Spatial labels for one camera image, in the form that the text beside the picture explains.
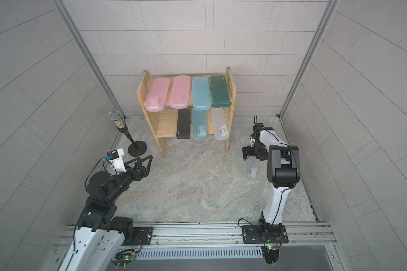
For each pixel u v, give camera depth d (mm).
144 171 599
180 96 664
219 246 696
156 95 667
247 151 870
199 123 846
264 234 642
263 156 842
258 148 807
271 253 686
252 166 913
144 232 716
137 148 987
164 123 867
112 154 577
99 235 482
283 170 524
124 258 654
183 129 819
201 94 708
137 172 600
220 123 846
